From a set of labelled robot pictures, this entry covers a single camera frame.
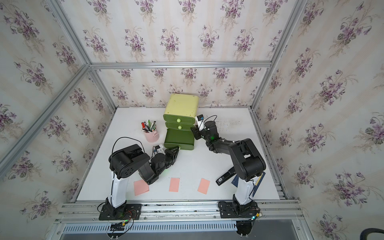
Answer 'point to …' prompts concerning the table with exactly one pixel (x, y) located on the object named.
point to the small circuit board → (117, 226)
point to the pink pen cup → (152, 137)
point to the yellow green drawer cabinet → (185, 104)
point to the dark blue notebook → (235, 182)
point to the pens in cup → (148, 127)
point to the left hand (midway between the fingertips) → (182, 149)
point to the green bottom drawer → (184, 139)
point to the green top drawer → (180, 119)
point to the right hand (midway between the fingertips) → (195, 126)
